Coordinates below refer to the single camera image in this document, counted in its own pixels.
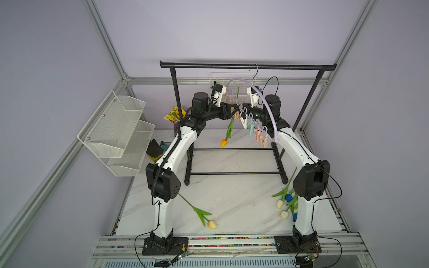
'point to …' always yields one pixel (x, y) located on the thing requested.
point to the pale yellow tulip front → (211, 224)
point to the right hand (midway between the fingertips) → (234, 108)
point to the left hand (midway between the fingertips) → (233, 107)
